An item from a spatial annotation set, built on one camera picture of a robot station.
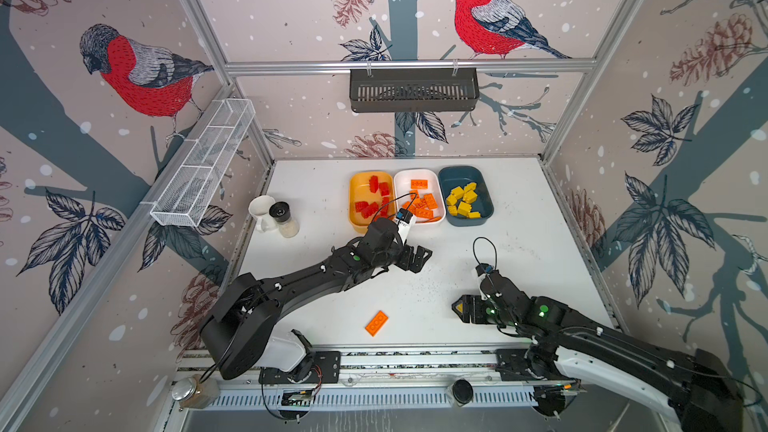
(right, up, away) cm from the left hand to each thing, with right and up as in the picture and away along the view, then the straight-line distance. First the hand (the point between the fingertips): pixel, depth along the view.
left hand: (420, 249), depth 80 cm
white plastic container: (+3, +15, +30) cm, 33 cm away
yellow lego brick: (+16, +15, +27) cm, 35 cm away
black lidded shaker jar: (-43, +9, +12) cm, 46 cm away
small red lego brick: (-11, +8, +24) cm, 27 cm away
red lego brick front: (-16, +8, +24) cm, 30 cm away
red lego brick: (-15, +18, +28) cm, 36 cm away
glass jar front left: (-51, -27, -18) cm, 60 cm away
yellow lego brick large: (+21, +17, +29) cm, 40 cm away
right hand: (+10, -17, 0) cm, 20 cm away
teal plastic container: (+14, +20, +29) cm, 38 cm away
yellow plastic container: (-16, +13, +27) cm, 34 cm away
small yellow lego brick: (+18, +9, +23) cm, 31 cm away
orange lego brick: (+2, +18, +31) cm, 36 cm away
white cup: (-51, +10, +15) cm, 54 cm away
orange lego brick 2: (+3, +7, +23) cm, 24 cm away
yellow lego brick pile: (+21, +13, +27) cm, 37 cm away
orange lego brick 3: (+6, +12, +24) cm, 27 cm away
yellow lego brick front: (+10, -14, -6) cm, 18 cm away
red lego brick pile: (-11, +16, +29) cm, 35 cm away
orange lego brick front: (-12, -21, 0) cm, 24 cm away
